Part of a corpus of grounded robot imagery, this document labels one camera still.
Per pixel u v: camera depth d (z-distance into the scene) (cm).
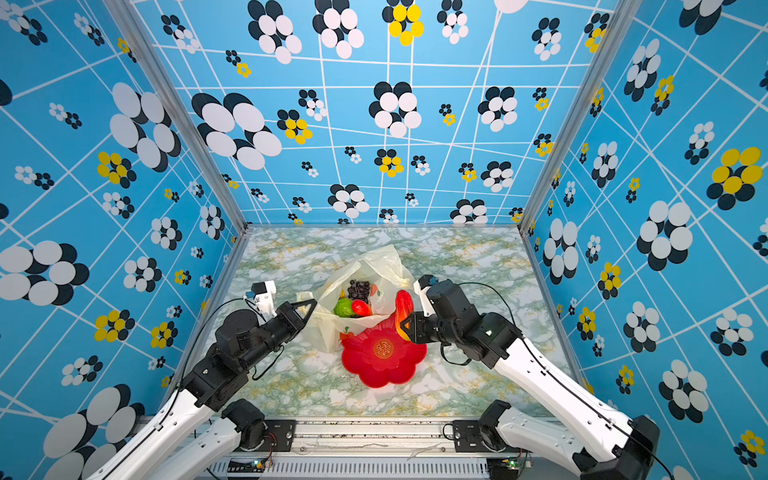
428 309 62
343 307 87
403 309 71
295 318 62
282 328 63
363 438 75
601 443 38
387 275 72
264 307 65
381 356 87
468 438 72
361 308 85
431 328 59
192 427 49
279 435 74
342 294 92
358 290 96
